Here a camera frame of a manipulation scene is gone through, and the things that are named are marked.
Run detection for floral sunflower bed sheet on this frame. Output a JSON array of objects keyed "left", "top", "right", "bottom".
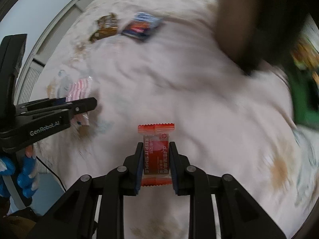
[{"left": 31, "top": 0, "right": 318, "bottom": 238}]

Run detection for black cable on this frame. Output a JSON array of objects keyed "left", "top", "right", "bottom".
[{"left": 36, "top": 155, "right": 68, "bottom": 192}]

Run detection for left hand blue glove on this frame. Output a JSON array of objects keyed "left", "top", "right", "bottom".
[{"left": 1, "top": 145, "right": 39, "bottom": 199}]

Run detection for pink striped candy packet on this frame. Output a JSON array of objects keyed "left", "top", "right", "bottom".
[{"left": 66, "top": 77, "right": 93, "bottom": 129}]

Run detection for person's bare leg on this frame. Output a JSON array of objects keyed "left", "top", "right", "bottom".
[{"left": 214, "top": 0, "right": 310, "bottom": 75}]

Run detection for brown nutritious snack packet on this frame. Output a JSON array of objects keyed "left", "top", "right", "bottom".
[{"left": 89, "top": 12, "right": 118, "bottom": 43}]

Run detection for clear yellow red snack bag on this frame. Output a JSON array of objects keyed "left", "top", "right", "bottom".
[{"left": 291, "top": 38, "right": 318, "bottom": 85}]

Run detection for blue chocolate wafer packet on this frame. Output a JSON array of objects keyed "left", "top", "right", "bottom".
[{"left": 121, "top": 12, "right": 163, "bottom": 42}]

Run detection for white radiator panel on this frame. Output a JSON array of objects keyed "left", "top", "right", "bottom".
[{"left": 14, "top": 3, "right": 85, "bottom": 104}]

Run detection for red bar snack packet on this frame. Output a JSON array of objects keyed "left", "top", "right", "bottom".
[{"left": 138, "top": 123, "right": 175, "bottom": 187}]

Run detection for green tray box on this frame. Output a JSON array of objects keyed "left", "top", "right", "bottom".
[{"left": 284, "top": 15, "right": 319, "bottom": 130}]

